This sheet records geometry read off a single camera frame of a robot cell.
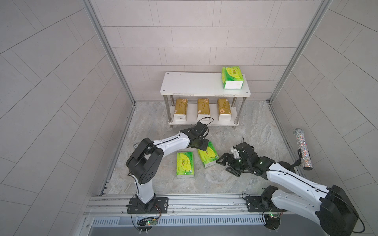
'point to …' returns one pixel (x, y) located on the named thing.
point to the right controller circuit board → (272, 221)
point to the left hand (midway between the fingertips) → (205, 144)
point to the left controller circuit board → (145, 223)
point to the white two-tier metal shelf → (190, 96)
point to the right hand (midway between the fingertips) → (220, 166)
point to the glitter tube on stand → (306, 159)
